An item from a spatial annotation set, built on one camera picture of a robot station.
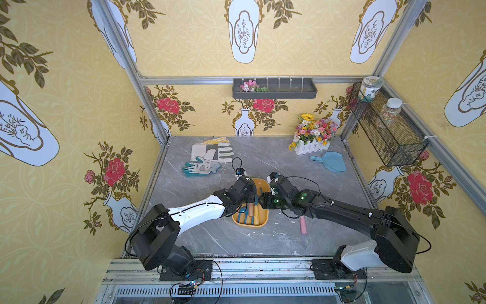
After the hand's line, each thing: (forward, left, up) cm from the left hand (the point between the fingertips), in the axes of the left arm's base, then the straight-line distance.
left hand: (245, 189), depth 88 cm
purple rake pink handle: (-16, -25, -6) cm, 31 cm away
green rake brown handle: (-10, -3, -2) cm, 11 cm away
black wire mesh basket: (+14, -66, +21) cm, 70 cm away
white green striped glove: (+30, +13, -9) cm, 34 cm away
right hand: (-5, -8, +1) cm, 10 cm away
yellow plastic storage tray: (-10, -7, -8) cm, 14 cm away
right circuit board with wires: (-41, -36, -9) cm, 55 cm away
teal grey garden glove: (+19, +25, -9) cm, 33 cm away
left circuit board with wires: (-37, +22, -9) cm, 44 cm away
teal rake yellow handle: (-8, +1, -6) cm, 10 cm away
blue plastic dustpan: (+21, -52, -8) cm, 56 cm away
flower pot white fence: (+27, -37, +8) cm, 46 cm away
